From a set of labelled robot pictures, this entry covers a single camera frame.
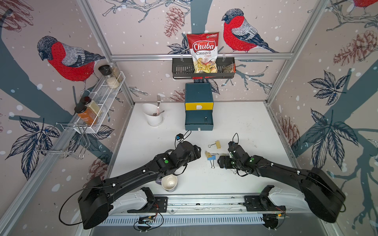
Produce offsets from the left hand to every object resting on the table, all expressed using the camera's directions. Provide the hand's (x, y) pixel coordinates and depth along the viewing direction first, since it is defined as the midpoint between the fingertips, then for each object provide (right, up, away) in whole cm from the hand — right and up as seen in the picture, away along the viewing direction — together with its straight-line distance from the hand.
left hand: (200, 149), depth 77 cm
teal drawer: (0, +14, +21) cm, 25 cm away
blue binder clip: (+7, -10, +12) cm, 17 cm away
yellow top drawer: (-1, +24, +16) cm, 29 cm away
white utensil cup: (-36, +22, +26) cm, 50 cm away
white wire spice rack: (-61, +31, +15) cm, 70 cm away
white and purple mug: (-18, -19, +3) cm, 26 cm away
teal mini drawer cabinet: (-1, +33, +21) cm, 39 cm away
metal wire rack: (-62, +6, -8) cm, 63 cm away
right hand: (+14, -10, +10) cm, 20 cm away
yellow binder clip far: (+13, -2, +19) cm, 23 cm away
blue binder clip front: (+5, +15, +23) cm, 28 cm away
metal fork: (-29, +22, +26) cm, 45 cm away
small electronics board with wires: (-26, -35, -6) cm, 44 cm away
